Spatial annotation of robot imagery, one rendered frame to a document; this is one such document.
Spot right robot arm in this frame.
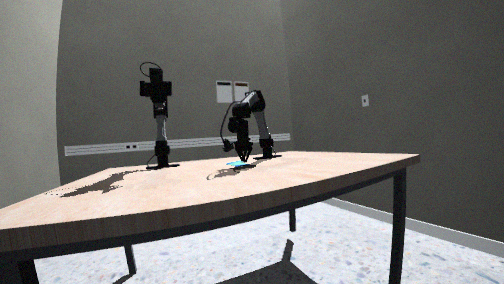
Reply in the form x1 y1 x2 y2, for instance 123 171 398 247
146 67 180 169

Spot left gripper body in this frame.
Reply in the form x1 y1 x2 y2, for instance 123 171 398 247
224 131 253 149

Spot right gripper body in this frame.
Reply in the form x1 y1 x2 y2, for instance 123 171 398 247
145 75 167 98

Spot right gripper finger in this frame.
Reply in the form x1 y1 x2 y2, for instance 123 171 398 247
166 81 172 96
140 81 145 96

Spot mint green sock with blue toe and heel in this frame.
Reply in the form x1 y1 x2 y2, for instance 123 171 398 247
226 160 250 166

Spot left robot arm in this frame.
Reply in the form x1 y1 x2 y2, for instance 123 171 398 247
228 90 282 160

